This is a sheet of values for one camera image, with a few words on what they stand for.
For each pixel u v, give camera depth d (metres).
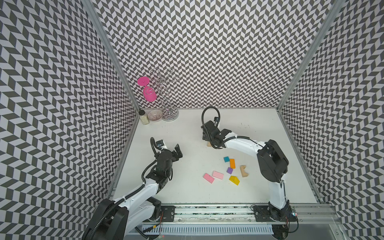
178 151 0.79
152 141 0.65
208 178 0.85
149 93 1.08
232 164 0.89
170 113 1.16
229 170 0.87
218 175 0.87
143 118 1.05
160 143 0.72
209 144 0.72
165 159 0.63
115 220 0.40
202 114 0.72
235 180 0.81
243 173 0.86
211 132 0.70
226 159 0.91
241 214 0.74
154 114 1.12
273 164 0.51
